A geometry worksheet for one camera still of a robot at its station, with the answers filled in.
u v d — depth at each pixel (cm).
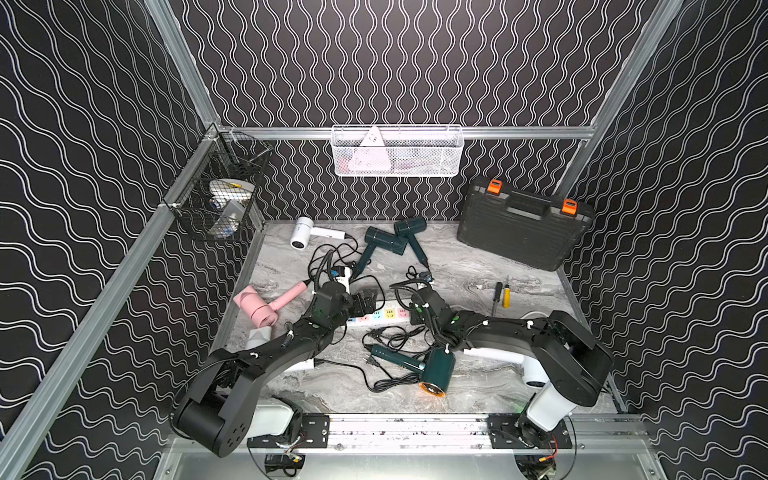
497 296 100
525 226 93
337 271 78
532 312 98
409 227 113
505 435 74
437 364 82
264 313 90
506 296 100
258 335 87
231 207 81
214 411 42
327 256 65
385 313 93
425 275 80
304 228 113
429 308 68
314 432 75
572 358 46
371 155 89
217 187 80
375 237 109
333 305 67
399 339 87
